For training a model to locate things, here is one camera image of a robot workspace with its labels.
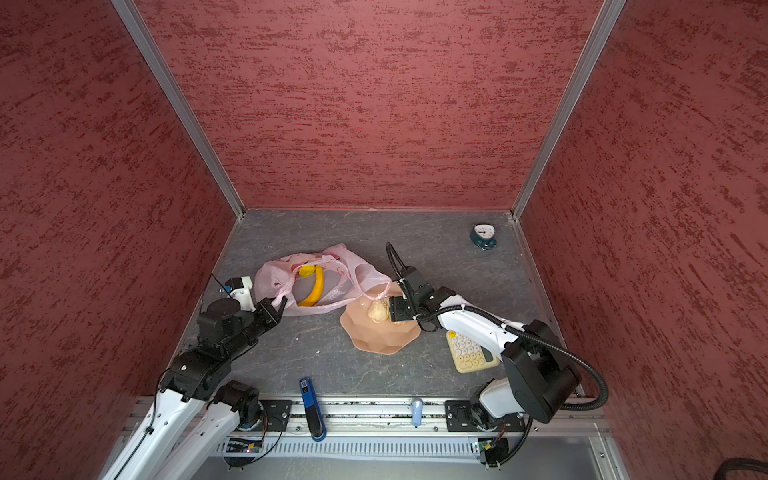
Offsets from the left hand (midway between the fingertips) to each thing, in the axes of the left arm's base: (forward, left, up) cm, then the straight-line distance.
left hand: (288, 305), depth 75 cm
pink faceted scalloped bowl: (-2, -24, -16) cm, 29 cm away
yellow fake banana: (+14, -2, -15) cm, 21 cm away
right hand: (+3, -29, -12) cm, 31 cm away
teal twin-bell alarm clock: (+36, -61, -14) cm, 72 cm away
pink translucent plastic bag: (+18, -5, -16) cm, 25 cm away
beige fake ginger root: (+5, -23, -12) cm, 26 cm away
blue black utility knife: (-24, -8, -15) cm, 29 cm away
